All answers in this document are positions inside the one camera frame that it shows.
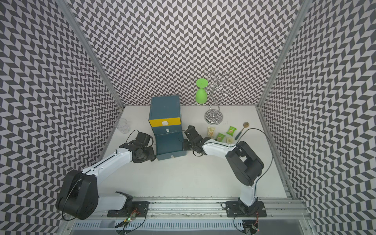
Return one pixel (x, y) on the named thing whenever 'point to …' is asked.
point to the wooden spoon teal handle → (246, 125)
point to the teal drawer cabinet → (164, 118)
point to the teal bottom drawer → (164, 129)
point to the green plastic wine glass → (201, 95)
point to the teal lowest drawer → (169, 145)
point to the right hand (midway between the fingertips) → (184, 146)
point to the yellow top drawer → (165, 122)
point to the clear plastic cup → (121, 124)
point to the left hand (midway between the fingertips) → (150, 156)
